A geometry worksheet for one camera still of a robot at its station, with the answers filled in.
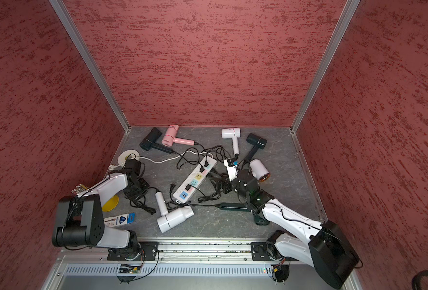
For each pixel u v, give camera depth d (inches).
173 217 30.6
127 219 31.9
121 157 41.0
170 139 42.9
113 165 39.5
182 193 34.9
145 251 29.2
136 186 29.8
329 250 16.2
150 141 41.9
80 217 37.3
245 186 23.5
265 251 29.2
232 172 27.8
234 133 44.0
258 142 41.9
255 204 23.6
